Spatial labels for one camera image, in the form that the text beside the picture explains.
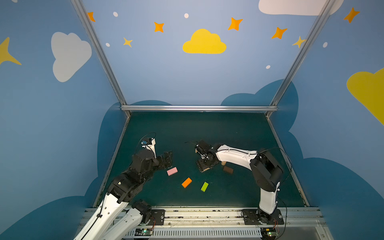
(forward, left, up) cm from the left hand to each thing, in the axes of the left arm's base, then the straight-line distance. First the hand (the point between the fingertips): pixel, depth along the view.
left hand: (167, 153), depth 70 cm
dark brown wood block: (+3, -34, -24) cm, 42 cm away
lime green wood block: (-8, -20, -24) cm, 32 cm away
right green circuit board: (-29, -50, -25) cm, 63 cm away
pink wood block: (+2, 0, -24) cm, 24 cm away
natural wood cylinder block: (+7, -32, -23) cm, 40 cm away
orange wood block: (-5, -9, -25) cm, 27 cm away
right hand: (+6, -20, -23) cm, 31 cm away
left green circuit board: (-29, +11, -24) cm, 40 cm away
